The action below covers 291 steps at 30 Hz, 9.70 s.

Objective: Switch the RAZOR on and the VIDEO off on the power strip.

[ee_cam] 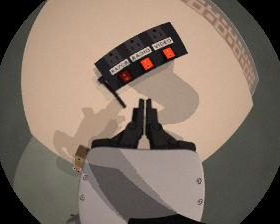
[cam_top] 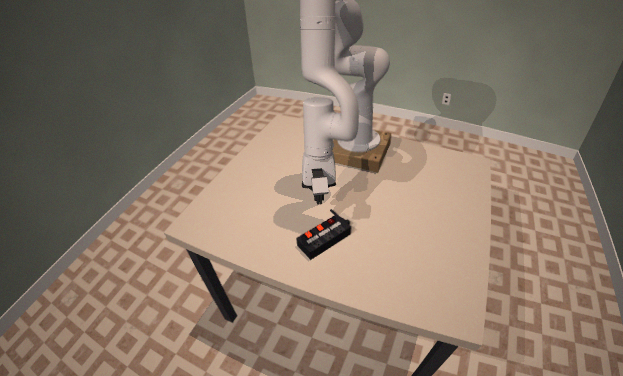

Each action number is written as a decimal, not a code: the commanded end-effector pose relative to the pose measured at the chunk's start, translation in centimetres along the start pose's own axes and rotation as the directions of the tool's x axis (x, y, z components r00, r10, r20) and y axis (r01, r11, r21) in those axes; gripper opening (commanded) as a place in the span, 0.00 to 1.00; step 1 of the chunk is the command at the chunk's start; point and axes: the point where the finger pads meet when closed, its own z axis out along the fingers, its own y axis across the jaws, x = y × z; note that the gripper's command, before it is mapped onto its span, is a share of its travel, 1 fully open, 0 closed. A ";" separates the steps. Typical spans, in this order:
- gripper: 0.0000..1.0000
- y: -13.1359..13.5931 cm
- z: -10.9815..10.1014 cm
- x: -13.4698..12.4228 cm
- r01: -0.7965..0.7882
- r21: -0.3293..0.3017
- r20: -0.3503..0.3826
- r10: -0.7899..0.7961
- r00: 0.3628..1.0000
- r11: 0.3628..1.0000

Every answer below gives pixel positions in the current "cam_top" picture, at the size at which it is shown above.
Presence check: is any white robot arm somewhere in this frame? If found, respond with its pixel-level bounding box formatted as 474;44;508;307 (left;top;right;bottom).
300;0;390;157

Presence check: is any black power strip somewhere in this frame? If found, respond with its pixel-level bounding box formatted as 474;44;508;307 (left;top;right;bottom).
296;209;351;260

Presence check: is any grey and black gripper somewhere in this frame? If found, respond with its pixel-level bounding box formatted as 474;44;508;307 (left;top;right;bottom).
302;151;336;204

